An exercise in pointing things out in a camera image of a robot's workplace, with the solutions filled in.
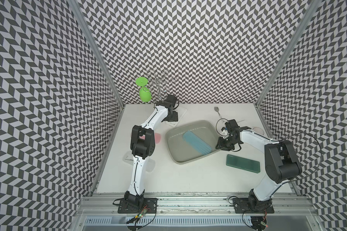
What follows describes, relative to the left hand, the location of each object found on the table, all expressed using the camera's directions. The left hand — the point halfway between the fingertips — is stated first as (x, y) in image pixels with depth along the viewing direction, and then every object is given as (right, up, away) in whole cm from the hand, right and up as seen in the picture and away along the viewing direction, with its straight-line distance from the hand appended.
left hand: (169, 119), depth 99 cm
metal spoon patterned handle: (+37, +8, +16) cm, 41 cm away
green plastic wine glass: (-16, +18, -4) cm, 25 cm away
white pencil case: (+8, +5, +8) cm, 12 cm away
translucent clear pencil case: (-5, -18, -39) cm, 43 cm away
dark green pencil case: (+48, -28, -10) cm, 56 cm away
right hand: (+32, -19, -8) cm, 38 cm away
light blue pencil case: (+19, -16, -2) cm, 24 cm away
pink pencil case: (-8, -13, 0) cm, 15 cm away
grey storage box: (+8, -21, -8) cm, 24 cm away
